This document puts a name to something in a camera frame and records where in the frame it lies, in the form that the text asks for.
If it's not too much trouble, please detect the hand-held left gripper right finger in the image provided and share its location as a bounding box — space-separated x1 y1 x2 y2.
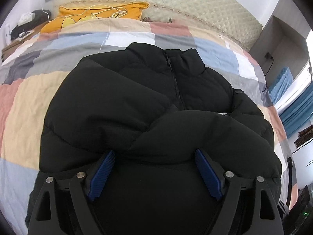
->
195 149 285 235

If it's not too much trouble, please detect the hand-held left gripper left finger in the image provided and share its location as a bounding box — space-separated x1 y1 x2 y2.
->
26 150 116 235

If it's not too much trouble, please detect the black puffer jacket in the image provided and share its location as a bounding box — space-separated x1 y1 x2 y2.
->
26 42 283 235

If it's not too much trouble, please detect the blue curtain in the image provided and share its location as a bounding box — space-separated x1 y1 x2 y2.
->
279 78 313 138

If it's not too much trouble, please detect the checkered bed blanket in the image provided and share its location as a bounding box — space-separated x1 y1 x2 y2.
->
0 17 291 235

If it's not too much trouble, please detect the blue chair cover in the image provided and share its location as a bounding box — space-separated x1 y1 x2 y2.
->
269 67 293 104

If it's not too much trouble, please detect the grey and white wardrobe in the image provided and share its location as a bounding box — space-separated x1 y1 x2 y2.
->
248 15 313 108

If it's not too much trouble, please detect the wooden nightstand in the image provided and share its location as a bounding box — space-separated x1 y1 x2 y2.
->
0 27 42 63

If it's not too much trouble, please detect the white tablet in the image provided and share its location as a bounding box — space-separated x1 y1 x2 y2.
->
16 30 35 41

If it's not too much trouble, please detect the floral pillow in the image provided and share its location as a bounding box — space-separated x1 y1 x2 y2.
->
140 14 182 24

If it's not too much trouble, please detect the yellow pillow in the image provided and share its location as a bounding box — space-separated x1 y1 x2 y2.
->
40 1 150 33

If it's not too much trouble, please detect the white bottle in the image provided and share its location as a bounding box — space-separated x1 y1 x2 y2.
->
2 24 12 45

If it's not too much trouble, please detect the beige quilted headboard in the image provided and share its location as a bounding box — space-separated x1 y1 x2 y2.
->
52 0 263 53

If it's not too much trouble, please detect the black bag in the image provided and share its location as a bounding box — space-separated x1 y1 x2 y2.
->
11 10 52 38

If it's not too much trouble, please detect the white tissue box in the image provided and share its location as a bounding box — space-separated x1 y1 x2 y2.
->
18 13 35 26

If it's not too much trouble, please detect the black strap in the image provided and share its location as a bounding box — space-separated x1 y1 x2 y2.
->
286 157 294 207

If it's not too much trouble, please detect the white earphone cable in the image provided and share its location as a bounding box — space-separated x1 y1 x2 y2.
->
84 4 128 54

